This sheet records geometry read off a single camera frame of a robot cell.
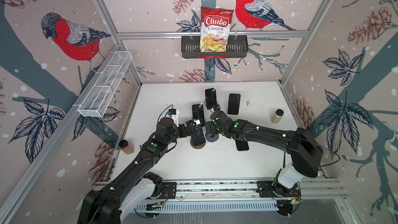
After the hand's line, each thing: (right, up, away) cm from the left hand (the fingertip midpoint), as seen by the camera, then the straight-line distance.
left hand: (192, 121), depth 80 cm
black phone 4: (+24, +9, +13) cm, 29 cm away
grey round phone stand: (+11, -12, +11) cm, 19 cm away
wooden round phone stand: (+3, -15, +4) cm, 16 cm away
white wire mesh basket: (-44, +9, -9) cm, 46 cm away
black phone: (+3, -9, +5) cm, 11 cm away
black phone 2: (+28, -15, +7) cm, 32 cm away
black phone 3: (+10, +15, +16) cm, 24 cm away
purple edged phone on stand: (+2, +3, +13) cm, 14 cm away
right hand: (+10, -2, +7) cm, 13 cm away
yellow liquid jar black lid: (+50, 0, +13) cm, 52 cm away
